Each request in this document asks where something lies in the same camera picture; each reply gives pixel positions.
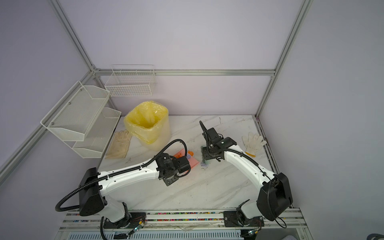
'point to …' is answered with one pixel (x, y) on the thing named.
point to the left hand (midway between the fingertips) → (165, 174)
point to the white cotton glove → (253, 143)
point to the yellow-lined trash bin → (148, 122)
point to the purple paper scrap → (204, 165)
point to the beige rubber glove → (119, 146)
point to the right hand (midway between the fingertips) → (206, 152)
